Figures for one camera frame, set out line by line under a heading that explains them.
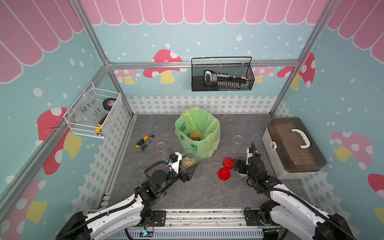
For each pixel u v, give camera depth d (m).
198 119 0.89
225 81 0.88
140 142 1.03
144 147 1.00
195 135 0.94
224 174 0.88
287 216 0.57
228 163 0.92
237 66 0.92
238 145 0.96
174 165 0.64
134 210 0.54
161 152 0.87
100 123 0.64
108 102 0.80
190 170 0.67
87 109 0.67
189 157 0.75
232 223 0.74
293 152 0.86
